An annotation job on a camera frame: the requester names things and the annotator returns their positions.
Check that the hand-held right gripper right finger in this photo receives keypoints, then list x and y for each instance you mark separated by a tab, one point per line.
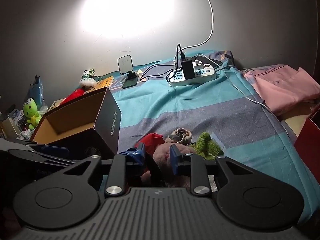
174	160

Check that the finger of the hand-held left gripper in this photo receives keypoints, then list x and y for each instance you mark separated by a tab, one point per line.
55	152

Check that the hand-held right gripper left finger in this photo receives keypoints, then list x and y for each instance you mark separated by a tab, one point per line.
140	155

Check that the pink plush toy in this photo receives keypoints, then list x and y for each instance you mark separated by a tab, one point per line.
162	155

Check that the red felt cloth toy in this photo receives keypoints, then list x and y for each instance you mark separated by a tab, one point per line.
150	140

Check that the grey brown sock toy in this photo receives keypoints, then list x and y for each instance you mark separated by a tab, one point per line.
177	136

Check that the green knitted toy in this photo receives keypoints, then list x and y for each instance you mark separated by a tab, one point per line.
207	145

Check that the black cardboard box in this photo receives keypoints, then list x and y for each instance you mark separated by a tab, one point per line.
110	120

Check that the white cloth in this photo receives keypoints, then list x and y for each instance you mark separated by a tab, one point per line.
25	135

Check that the tan cardboard packet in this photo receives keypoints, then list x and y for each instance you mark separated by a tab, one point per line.
10	127

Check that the checked cloth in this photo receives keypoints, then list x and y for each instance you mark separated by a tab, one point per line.
20	121

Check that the clear plastic bag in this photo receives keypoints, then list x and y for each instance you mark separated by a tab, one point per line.
44	108

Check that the orange picture book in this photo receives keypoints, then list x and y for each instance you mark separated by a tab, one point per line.
55	103

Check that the green frog plush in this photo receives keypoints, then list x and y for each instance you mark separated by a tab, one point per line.
30	105

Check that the striped bed sheet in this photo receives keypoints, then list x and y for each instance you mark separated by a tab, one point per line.
200	105

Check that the red plush toy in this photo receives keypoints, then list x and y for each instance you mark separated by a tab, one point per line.
75	93

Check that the blue packet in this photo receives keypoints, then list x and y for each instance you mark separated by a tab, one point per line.
36	90

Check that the panda plush ornament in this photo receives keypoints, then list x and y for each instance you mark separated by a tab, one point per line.
87	81

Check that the yellow book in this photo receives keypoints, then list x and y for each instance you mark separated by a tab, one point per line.
106	82

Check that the white power strip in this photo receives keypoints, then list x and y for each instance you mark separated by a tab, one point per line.
200	76

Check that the green phone stand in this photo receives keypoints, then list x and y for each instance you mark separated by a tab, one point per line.
125	63

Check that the black charger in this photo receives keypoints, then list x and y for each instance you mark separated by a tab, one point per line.
187	67

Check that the white charger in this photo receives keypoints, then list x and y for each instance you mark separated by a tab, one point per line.
198	65

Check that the black phone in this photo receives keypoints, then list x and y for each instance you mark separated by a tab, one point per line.
216	62

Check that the pink cloth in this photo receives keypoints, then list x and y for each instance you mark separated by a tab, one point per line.
280	87

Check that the red box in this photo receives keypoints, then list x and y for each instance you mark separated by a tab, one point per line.
307	140

